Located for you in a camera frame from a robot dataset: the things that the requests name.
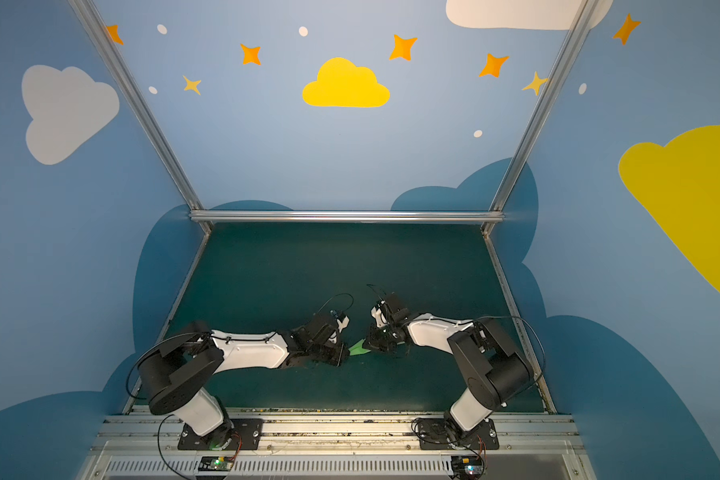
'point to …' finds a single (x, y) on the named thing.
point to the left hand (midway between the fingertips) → (352, 355)
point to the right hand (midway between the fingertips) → (363, 342)
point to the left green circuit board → (216, 463)
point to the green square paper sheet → (357, 348)
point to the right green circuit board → (467, 467)
